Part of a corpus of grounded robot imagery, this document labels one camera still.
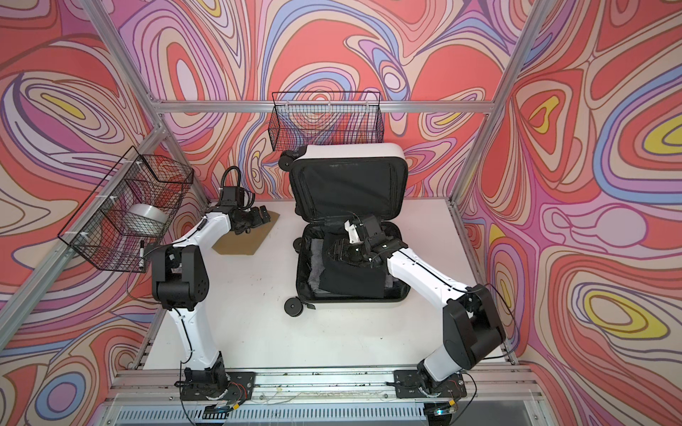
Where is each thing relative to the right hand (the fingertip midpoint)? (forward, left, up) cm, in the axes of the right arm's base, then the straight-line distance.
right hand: (335, 259), depth 83 cm
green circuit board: (-37, +33, -15) cm, 52 cm away
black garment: (-3, -4, -8) cm, 10 cm away
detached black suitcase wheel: (-10, +14, -11) cm, 21 cm away
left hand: (+23, +28, -4) cm, 36 cm away
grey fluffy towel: (+4, +7, -9) cm, 12 cm away
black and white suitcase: (+19, 0, +15) cm, 24 cm away
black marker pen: (-4, +53, +12) cm, 54 cm away
